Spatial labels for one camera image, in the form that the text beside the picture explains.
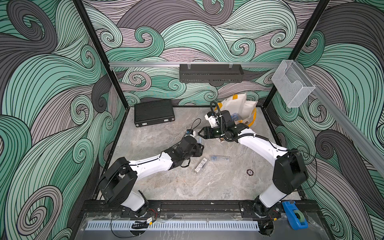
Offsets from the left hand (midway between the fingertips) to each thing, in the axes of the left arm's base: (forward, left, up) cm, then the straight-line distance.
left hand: (202, 145), depth 83 cm
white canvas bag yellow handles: (+30, -31, -3) cm, 43 cm away
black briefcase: (+35, +36, -11) cm, 52 cm away
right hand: (+5, +1, +4) cm, 7 cm away
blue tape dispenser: (-33, -42, -7) cm, 54 cm away
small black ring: (-10, -28, -12) cm, 33 cm away
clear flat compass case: (-2, -12, -12) cm, 17 cm away
